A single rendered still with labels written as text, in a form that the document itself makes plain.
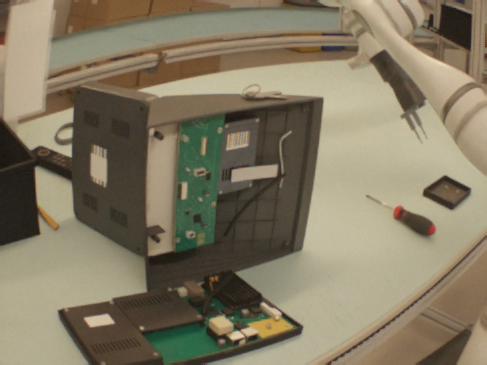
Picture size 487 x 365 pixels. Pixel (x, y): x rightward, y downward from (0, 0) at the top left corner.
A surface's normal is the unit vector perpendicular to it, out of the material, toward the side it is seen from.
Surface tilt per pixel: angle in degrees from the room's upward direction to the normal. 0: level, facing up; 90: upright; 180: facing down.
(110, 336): 0
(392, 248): 0
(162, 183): 90
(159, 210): 90
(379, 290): 0
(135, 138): 90
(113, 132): 90
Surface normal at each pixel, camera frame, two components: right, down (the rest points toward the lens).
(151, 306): 0.10, -0.91
